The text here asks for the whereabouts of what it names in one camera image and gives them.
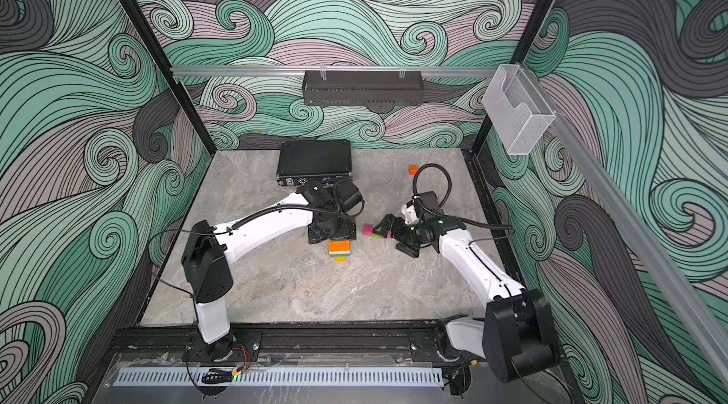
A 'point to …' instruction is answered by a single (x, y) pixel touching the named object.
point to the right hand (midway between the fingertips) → (382, 239)
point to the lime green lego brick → (375, 235)
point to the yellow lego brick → (340, 259)
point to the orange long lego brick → (338, 245)
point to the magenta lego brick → (368, 229)
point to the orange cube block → (412, 170)
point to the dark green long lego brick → (339, 255)
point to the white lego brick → (338, 252)
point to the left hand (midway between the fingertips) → (343, 235)
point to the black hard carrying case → (322, 159)
